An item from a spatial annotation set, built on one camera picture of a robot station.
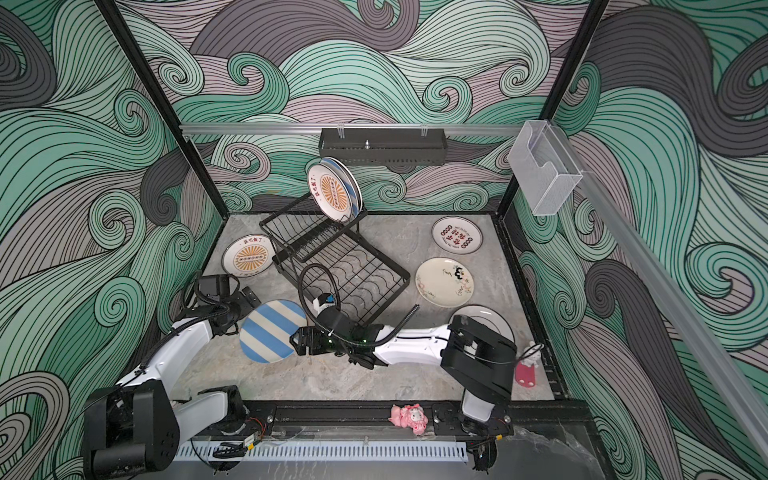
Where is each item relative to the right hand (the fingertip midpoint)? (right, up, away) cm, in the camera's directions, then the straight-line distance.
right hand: (301, 341), depth 77 cm
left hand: (-20, +8, +11) cm, 24 cm away
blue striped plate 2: (-13, -1, +11) cm, 18 cm away
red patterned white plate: (+51, +28, +37) cm, 69 cm away
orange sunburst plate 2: (+6, +41, +11) cm, 43 cm away
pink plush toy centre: (+29, -16, -6) cm, 34 cm away
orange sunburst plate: (-28, +21, +30) cm, 46 cm away
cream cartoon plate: (+43, +12, +22) cm, 49 cm away
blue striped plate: (+14, +41, +4) cm, 43 cm away
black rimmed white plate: (+55, +2, +15) cm, 57 cm away
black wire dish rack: (+5, +19, +26) cm, 32 cm away
